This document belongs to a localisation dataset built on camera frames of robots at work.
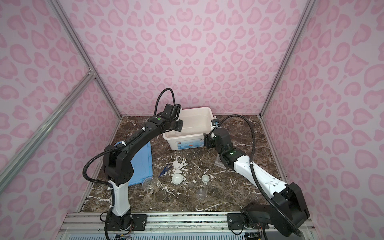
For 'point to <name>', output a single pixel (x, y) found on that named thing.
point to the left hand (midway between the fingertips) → (180, 120)
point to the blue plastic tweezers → (165, 169)
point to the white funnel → (177, 178)
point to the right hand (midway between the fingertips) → (210, 131)
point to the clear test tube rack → (218, 162)
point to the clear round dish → (201, 194)
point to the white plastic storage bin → (197, 121)
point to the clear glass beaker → (149, 184)
